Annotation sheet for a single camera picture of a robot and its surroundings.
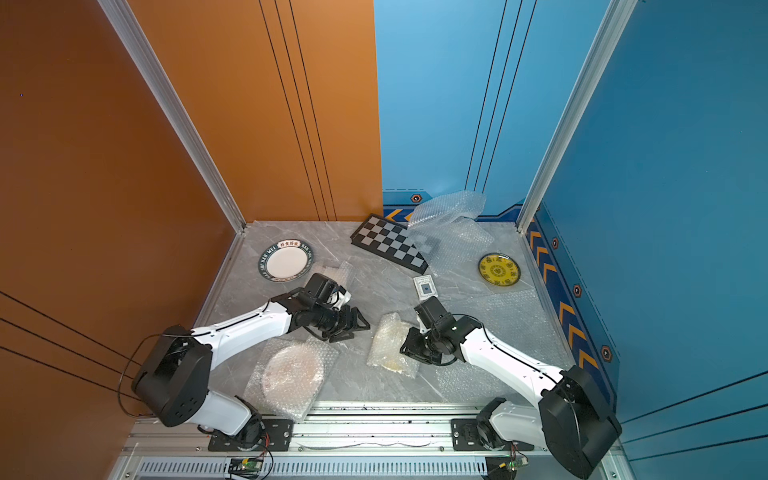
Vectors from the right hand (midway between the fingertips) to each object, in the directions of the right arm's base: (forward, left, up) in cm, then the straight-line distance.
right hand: (403, 352), depth 81 cm
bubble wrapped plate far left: (+28, +19, -3) cm, 34 cm away
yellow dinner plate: (+33, -35, -6) cm, 48 cm away
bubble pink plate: (-5, +31, -4) cm, 32 cm away
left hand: (+6, +10, +2) cm, 12 cm away
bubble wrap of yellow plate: (+20, -32, -6) cm, 38 cm away
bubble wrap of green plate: (+53, -18, -6) cm, 56 cm away
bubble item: (+4, +4, -3) cm, 7 cm away
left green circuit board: (-25, +39, -9) cm, 47 cm away
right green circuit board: (-25, -23, -7) cm, 35 cm away
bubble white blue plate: (+37, +43, -6) cm, 57 cm away
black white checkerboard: (+44, +4, -3) cm, 45 cm away
